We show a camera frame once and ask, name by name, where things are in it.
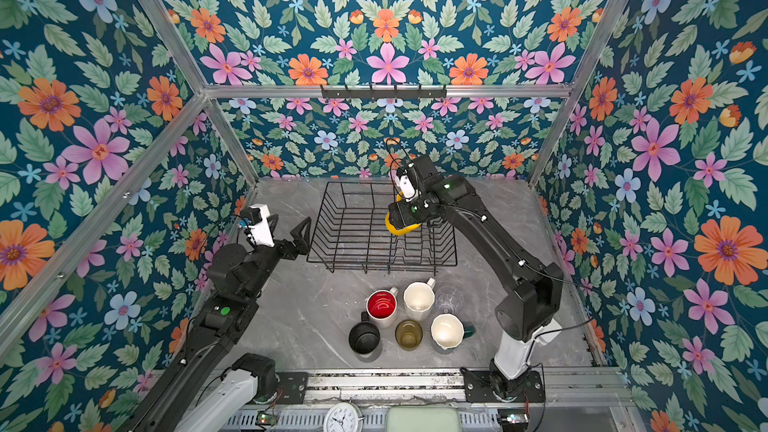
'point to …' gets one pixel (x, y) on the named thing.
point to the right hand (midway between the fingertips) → (404, 211)
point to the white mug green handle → (448, 331)
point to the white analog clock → (343, 417)
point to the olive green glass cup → (408, 334)
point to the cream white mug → (418, 298)
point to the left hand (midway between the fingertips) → (294, 211)
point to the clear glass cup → (448, 299)
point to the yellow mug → (395, 229)
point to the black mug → (364, 337)
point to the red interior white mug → (381, 307)
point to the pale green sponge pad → (422, 419)
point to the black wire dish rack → (351, 234)
